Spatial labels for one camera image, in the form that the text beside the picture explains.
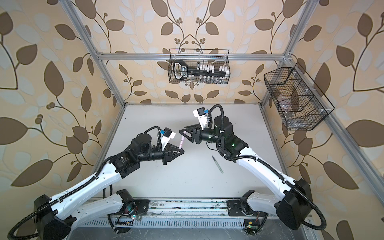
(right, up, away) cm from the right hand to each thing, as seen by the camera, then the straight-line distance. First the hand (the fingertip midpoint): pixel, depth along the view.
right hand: (182, 131), depth 65 cm
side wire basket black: (+58, +12, +7) cm, 60 cm away
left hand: (0, -9, +1) cm, 9 cm away
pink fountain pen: (0, -4, 0) cm, 4 cm away
